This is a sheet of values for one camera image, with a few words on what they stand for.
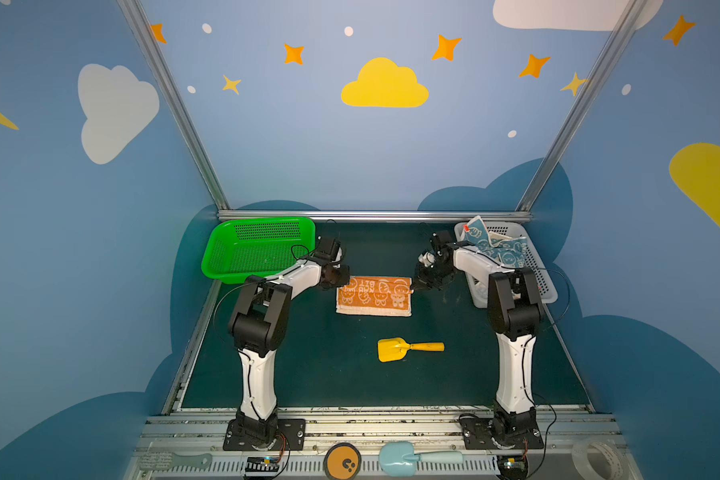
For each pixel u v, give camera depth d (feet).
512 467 2.40
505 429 2.16
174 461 2.31
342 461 2.33
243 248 3.76
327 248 2.69
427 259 3.14
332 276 2.94
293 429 2.46
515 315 1.92
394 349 2.89
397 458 2.35
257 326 1.76
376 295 3.32
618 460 2.27
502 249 3.53
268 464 2.37
